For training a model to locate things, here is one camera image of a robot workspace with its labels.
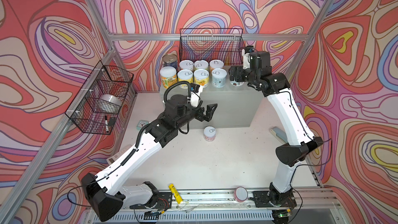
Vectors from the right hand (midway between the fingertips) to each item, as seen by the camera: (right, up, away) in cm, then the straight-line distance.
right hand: (238, 73), depth 74 cm
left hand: (-15, -14, -9) cm, 22 cm away
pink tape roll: (0, -57, -3) cm, 57 cm away
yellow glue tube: (-31, -58, +1) cm, 66 cm away
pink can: (-13, -33, +18) cm, 39 cm away
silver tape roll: (-61, -14, -4) cm, 63 cm away
